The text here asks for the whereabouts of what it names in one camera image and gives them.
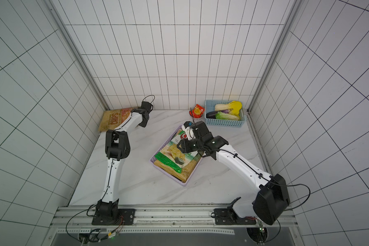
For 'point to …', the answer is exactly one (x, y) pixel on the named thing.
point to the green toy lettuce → (221, 115)
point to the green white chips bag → (178, 164)
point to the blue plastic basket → (210, 105)
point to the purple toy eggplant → (211, 115)
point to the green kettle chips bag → (170, 159)
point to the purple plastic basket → (172, 177)
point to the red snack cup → (197, 111)
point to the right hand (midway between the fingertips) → (175, 146)
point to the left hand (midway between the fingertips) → (135, 122)
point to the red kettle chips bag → (111, 119)
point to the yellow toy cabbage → (236, 106)
